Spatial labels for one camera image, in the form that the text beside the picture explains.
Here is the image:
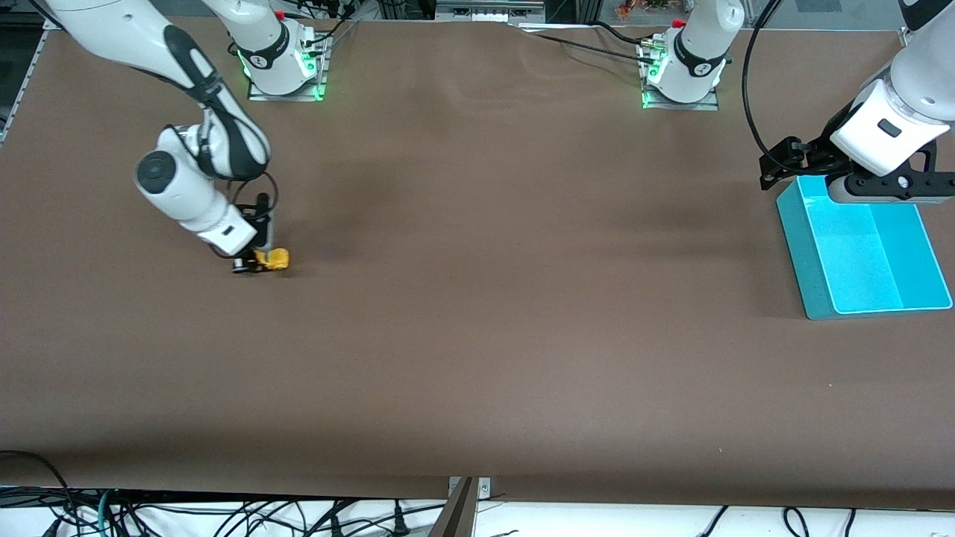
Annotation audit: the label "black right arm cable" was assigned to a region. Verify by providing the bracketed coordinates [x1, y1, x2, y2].
[230, 172, 280, 211]

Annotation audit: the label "aluminium frame profile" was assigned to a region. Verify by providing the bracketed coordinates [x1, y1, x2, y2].
[435, 0, 548, 24]

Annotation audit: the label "black base connector cables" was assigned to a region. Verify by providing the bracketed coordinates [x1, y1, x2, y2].
[293, 0, 359, 54]

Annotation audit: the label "long black table cable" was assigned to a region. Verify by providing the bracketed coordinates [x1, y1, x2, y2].
[519, 28, 657, 66]

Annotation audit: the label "short black table cable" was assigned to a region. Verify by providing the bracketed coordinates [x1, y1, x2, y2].
[592, 20, 650, 47]

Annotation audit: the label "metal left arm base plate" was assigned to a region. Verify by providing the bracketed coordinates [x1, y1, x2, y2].
[640, 41, 721, 112]

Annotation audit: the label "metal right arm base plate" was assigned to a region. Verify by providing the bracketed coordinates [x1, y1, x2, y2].
[246, 34, 330, 102]

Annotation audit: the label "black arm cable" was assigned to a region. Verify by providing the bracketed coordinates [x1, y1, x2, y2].
[230, 172, 280, 211]
[741, 0, 786, 177]

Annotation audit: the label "turquoise plastic bin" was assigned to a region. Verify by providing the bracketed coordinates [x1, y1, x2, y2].
[776, 175, 954, 321]

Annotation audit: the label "dark grey slanted bar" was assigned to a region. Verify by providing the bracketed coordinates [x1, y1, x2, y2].
[427, 477, 479, 537]

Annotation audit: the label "orange background object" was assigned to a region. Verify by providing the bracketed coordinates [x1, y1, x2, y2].
[615, 0, 677, 20]

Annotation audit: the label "black looped floor cable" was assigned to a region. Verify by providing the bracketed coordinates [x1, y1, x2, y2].
[0, 449, 77, 537]

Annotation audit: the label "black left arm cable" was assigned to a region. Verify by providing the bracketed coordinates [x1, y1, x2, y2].
[741, 0, 786, 177]

